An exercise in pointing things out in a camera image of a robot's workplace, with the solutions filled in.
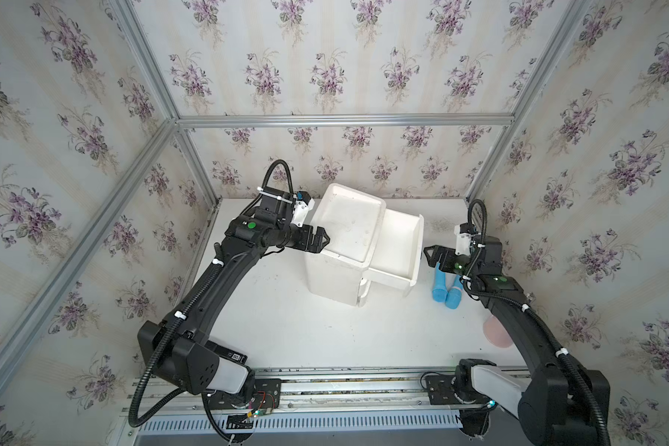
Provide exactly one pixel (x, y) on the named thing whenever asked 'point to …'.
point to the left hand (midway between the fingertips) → (315, 236)
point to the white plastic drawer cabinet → (336, 272)
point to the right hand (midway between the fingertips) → (444, 251)
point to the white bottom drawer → (363, 288)
